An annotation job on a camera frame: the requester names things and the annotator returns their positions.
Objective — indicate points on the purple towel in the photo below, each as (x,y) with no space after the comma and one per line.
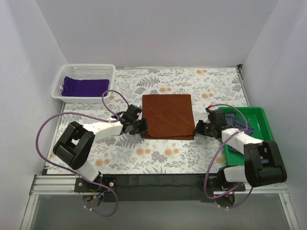
(84,88)

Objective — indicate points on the green plastic bin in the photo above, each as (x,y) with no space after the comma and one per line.
(255,116)

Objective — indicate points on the brown towel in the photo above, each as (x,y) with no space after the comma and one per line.
(169,116)

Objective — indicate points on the grey blue towel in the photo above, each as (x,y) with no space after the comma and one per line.
(236,122)

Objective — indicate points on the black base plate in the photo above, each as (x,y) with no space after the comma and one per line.
(153,187)

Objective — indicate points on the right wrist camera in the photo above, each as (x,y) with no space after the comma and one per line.
(208,108)

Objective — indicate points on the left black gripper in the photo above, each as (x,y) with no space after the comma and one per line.
(138,126)

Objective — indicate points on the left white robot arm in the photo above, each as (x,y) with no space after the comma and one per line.
(74,145)

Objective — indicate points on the white plastic basket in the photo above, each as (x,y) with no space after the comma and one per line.
(84,72)

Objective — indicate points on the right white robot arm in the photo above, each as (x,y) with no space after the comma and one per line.
(263,164)

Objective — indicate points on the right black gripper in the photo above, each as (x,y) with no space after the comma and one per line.
(204,128)

